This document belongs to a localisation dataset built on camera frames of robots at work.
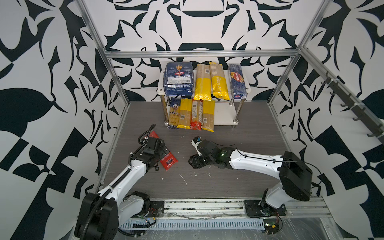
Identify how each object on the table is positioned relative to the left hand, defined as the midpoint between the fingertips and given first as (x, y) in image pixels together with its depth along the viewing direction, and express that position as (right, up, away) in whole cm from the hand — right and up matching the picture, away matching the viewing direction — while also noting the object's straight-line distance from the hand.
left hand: (161, 150), depth 86 cm
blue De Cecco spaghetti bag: (+6, +22, +16) cm, 28 cm away
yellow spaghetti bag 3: (+23, +34, -9) cm, 42 cm away
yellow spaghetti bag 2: (+13, +22, +15) cm, 29 cm away
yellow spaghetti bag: (+28, +20, +16) cm, 38 cm away
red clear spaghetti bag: (+21, +21, +13) cm, 32 cm away
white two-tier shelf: (+2, +29, -1) cm, 29 cm away
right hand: (+18, -4, -5) cm, 19 cm away
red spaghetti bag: (+4, -6, +1) cm, 7 cm away
